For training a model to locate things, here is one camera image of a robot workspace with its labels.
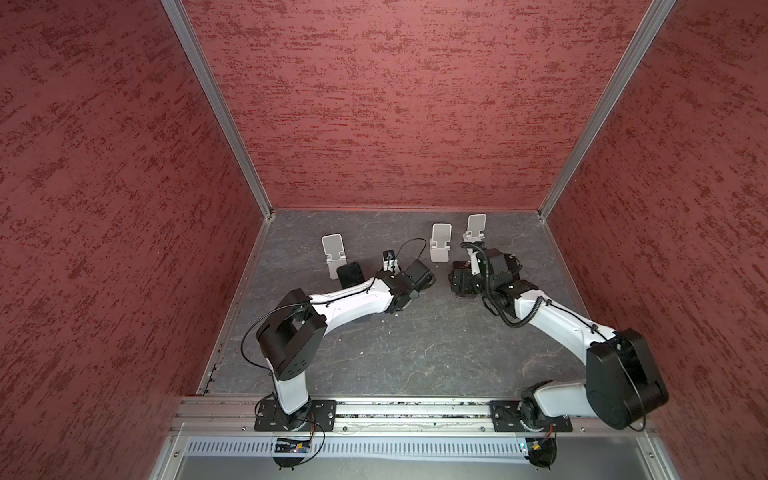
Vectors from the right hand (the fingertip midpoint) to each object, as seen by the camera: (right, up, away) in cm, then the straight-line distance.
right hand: (461, 280), depth 90 cm
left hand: (-21, -3, -1) cm, 21 cm away
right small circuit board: (+14, -38, -19) cm, 44 cm away
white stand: (-41, +10, +8) cm, 43 cm away
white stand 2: (-4, +14, +14) cm, 20 cm away
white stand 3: (+9, +18, +17) cm, 26 cm away
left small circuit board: (-46, -38, -18) cm, 63 cm away
